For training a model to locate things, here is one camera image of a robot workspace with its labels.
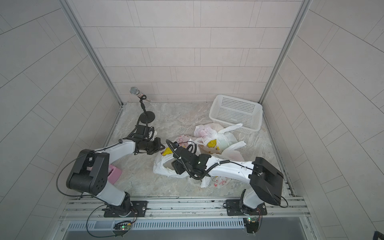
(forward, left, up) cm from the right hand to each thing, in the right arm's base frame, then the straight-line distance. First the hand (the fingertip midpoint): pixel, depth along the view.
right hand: (176, 163), depth 79 cm
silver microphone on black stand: (+36, +23, -2) cm, 43 cm away
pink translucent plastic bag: (+19, -17, +1) cm, 25 cm away
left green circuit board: (-25, +23, -5) cm, 35 cm away
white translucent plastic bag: (+5, -30, 0) cm, 30 cm away
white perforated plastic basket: (+41, -35, -7) cm, 55 cm away
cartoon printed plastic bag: (-10, -22, -3) cm, 24 cm away
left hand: (+14, +7, -4) cm, 16 cm away
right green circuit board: (-27, -35, -9) cm, 45 cm away
